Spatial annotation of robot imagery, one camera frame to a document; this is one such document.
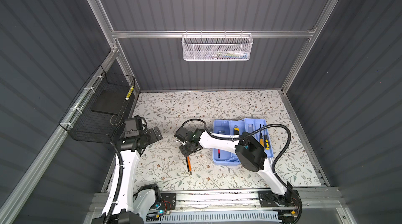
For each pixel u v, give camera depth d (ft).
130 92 2.69
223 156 2.83
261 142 2.62
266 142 2.62
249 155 1.85
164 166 2.77
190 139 2.22
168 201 2.37
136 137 1.89
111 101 2.49
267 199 2.37
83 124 2.21
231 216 2.53
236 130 2.93
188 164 2.78
